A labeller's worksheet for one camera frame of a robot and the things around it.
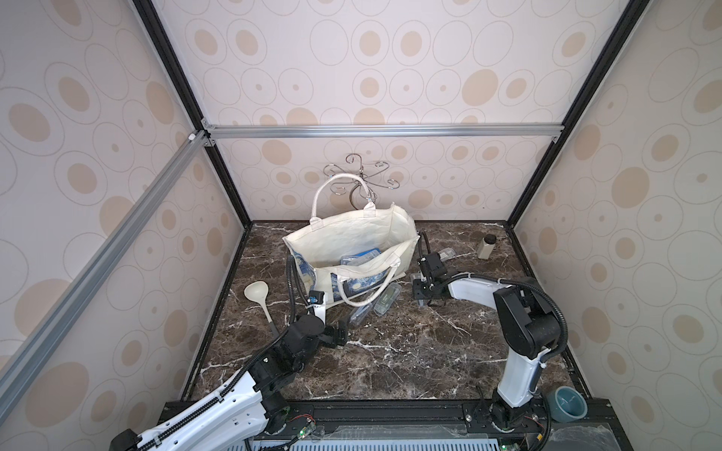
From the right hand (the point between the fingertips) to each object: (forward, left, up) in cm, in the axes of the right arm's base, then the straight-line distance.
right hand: (429, 289), depth 100 cm
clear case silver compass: (-12, +24, +2) cm, 27 cm away
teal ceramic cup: (-35, -34, -1) cm, 49 cm away
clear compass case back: (+15, -8, +2) cm, 17 cm away
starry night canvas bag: (+9, +28, +10) cm, 31 cm away
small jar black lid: (+15, -21, +7) cm, 27 cm away
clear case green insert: (-4, +14, +2) cm, 15 cm away
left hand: (-20, +27, +17) cm, 37 cm away
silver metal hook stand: (+19, +29, +29) cm, 45 cm away
